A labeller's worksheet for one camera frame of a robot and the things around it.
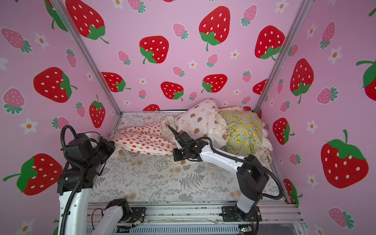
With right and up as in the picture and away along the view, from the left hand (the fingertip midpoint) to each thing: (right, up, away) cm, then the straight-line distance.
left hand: (115, 139), depth 68 cm
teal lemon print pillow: (+66, +4, +13) cm, 67 cm away
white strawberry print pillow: (+11, -1, +16) cm, 19 cm away
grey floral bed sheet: (+1, -25, +20) cm, 32 cm away
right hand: (+25, -11, +13) cm, 30 cm away
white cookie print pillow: (+43, +11, +25) cm, 51 cm away
